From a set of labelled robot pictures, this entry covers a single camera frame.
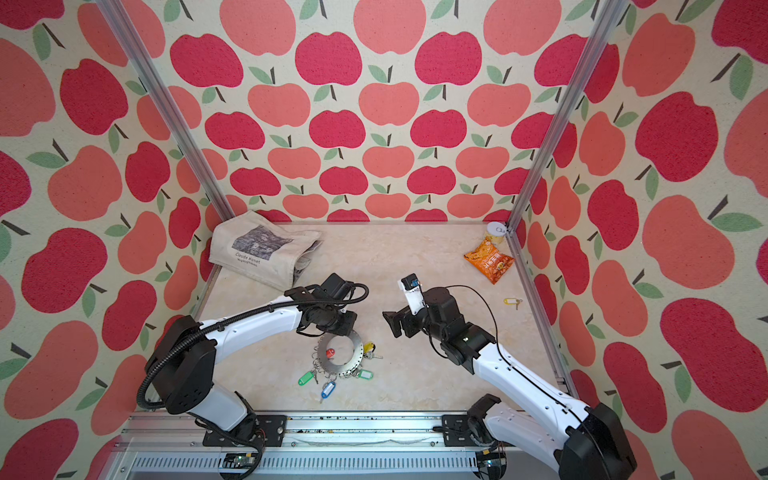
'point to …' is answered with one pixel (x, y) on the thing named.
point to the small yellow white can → (496, 231)
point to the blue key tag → (328, 388)
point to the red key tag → (330, 352)
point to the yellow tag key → (513, 301)
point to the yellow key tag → (368, 347)
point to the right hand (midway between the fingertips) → (405, 303)
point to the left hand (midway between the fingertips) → (358, 330)
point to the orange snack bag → (489, 261)
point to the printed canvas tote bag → (252, 245)
